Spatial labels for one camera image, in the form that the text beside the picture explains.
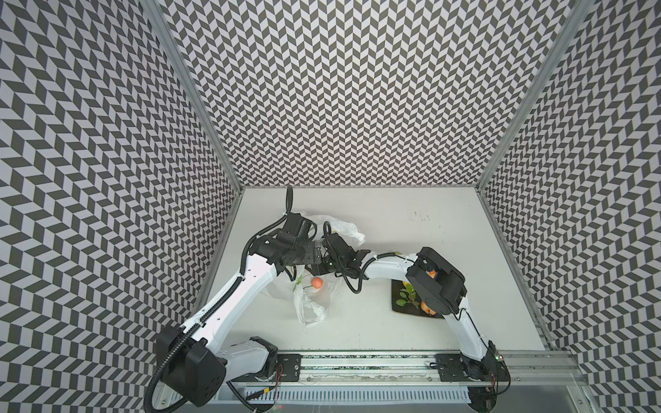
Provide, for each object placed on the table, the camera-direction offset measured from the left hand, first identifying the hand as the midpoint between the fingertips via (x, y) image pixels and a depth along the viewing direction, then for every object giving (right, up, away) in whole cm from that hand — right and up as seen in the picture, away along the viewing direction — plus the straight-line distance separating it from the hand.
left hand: (303, 254), depth 79 cm
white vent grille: (+14, -37, -10) cm, 40 cm away
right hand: (+1, -7, +12) cm, 14 cm away
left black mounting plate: (-2, -31, -7) cm, 32 cm away
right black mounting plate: (+45, -32, -6) cm, 55 cm away
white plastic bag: (+2, -14, +7) cm, 16 cm away
